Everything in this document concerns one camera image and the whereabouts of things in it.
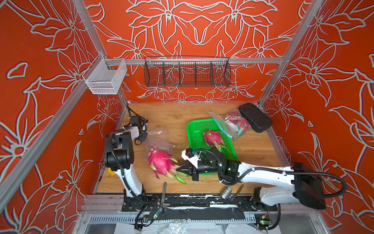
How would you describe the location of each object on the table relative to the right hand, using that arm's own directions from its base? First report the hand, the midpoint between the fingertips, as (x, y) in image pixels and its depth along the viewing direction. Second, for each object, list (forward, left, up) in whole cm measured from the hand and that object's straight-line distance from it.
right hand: (176, 165), depth 65 cm
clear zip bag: (+33, -34, -15) cm, 50 cm away
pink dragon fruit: (-1, +6, +4) cm, 7 cm away
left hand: (+30, +31, -20) cm, 48 cm away
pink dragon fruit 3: (+34, -42, -13) cm, 55 cm away
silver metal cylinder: (-7, -25, -18) cm, 31 cm away
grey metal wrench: (-12, +8, -21) cm, 25 cm away
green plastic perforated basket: (+33, -10, -15) cm, 38 cm away
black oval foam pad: (+39, -54, -15) cm, 68 cm away
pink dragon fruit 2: (+22, -21, -12) cm, 33 cm away
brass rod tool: (-5, -33, -21) cm, 39 cm away
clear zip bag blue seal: (+26, +15, -18) cm, 35 cm away
